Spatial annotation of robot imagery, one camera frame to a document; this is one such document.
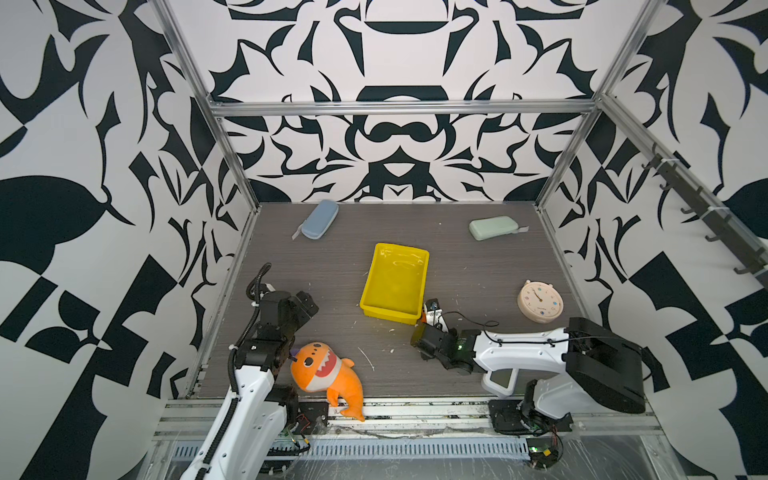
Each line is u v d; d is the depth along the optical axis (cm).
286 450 73
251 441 54
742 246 54
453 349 65
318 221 112
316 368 74
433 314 75
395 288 99
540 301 92
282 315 62
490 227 111
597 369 44
